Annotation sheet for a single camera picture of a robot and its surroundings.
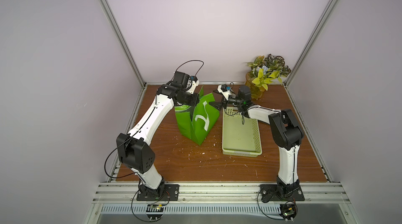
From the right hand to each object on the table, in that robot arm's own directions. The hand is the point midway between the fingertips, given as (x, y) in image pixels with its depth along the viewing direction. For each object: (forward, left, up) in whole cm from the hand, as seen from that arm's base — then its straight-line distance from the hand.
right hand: (213, 93), depth 89 cm
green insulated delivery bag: (-18, +8, -3) cm, 20 cm away
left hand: (-8, +6, +4) cm, 11 cm away
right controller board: (-53, -35, -21) cm, 67 cm away
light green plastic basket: (-17, -17, -19) cm, 31 cm away
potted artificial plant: (+14, -31, +5) cm, 35 cm away
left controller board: (-55, +27, -23) cm, 66 cm away
